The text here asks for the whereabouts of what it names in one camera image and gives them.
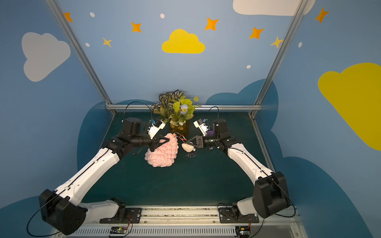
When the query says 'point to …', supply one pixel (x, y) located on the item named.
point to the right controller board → (242, 231)
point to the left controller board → (118, 231)
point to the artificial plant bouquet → (173, 107)
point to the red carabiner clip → (183, 139)
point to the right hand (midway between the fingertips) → (189, 141)
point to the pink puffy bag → (165, 154)
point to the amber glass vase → (182, 129)
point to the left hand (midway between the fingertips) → (167, 136)
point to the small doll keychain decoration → (191, 151)
